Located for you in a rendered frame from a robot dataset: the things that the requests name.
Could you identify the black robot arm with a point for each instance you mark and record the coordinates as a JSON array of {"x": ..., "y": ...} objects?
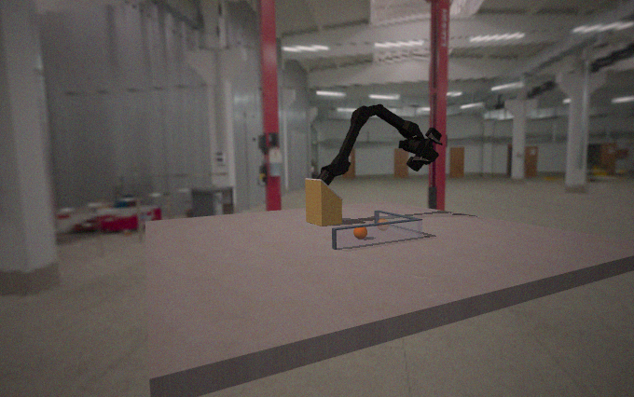
[{"x": 359, "y": 117}]

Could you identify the grey l-shaped low wall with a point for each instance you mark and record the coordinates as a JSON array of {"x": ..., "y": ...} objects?
[{"x": 334, "y": 230}]

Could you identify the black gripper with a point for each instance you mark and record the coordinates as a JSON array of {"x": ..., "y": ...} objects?
[{"x": 420, "y": 148}]

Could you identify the clear low corner walls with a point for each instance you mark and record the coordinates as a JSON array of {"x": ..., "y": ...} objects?
[{"x": 362, "y": 236}]

